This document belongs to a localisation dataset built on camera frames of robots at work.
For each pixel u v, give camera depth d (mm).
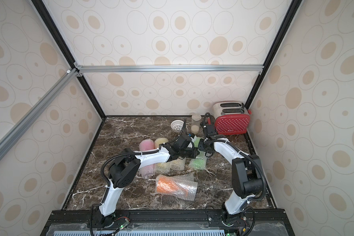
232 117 969
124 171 522
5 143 535
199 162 852
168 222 732
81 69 900
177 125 1126
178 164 855
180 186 769
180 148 730
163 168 853
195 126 1091
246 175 466
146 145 935
